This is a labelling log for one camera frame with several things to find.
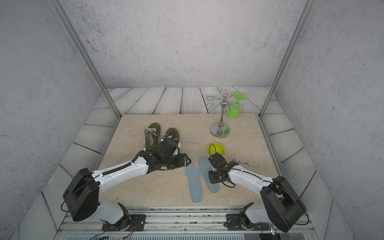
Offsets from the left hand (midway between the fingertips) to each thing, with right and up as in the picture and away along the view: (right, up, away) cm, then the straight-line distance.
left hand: (190, 163), depth 81 cm
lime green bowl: (+17, +5, +25) cm, 31 cm away
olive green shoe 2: (-12, +13, +20) cm, 27 cm away
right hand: (+14, -9, +6) cm, 18 cm away
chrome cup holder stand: (+21, +17, +30) cm, 40 cm away
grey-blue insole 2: (+1, -8, +10) cm, 12 cm away
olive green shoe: (-26, +13, +20) cm, 35 cm away
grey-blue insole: (+9, -5, +12) cm, 16 cm away
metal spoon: (+28, -1, +13) cm, 31 cm away
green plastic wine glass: (+27, +30, +15) cm, 43 cm away
